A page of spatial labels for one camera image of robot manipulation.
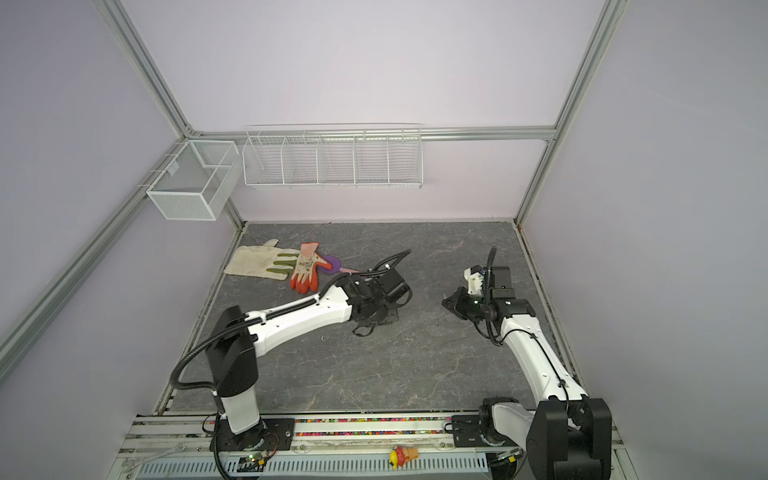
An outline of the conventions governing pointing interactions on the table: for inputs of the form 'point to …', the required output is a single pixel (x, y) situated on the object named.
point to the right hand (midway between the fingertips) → (445, 304)
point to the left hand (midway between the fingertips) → (390, 321)
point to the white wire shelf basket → (333, 157)
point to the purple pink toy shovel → (336, 266)
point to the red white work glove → (306, 276)
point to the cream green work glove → (265, 261)
